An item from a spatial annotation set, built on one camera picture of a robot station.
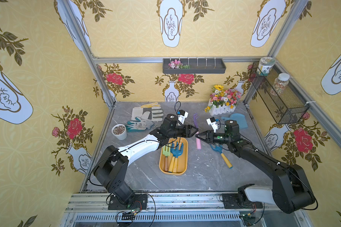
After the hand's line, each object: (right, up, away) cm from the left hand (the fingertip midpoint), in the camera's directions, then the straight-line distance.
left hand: (191, 127), depth 82 cm
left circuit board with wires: (-32, -44, -10) cm, 55 cm away
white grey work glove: (-31, +9, +32) cm, 45 cm away
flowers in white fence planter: (+25, +17, +19) cm, 36 cm away
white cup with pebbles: (-46, -4, +13) cm, 48 cm away
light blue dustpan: (+42, +5, +29) cm, 51 cm away
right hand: (+5, -4, -2) cm, 6 cm away
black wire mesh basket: (+54, +18, +2) cm, 57 cm away
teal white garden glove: (-36, 0, +25) cm, 44 cm away
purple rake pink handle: (+3, -6, -4) cm, 8 cm away
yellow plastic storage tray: (-5, -25, +3) cm, 25 cm away
